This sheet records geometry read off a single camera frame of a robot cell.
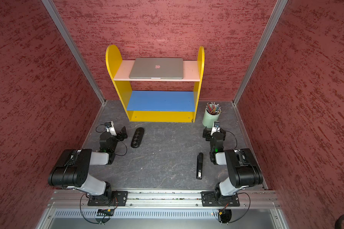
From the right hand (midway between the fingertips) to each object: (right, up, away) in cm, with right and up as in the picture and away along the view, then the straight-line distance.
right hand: (212, 129), depth 94 cm
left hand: (-64, 0, -1) cm, 64 cm away
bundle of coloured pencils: (+2, +14, +5) cm, 15 cm away
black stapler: (-10, -21, -11) cm, 26 cm away
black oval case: (-51, -6, +1) cm, 52 cm away
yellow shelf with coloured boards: (-38, +15, +1) cm, 41 cm away
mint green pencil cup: (-1, +6, +5) cm, 8 cm away
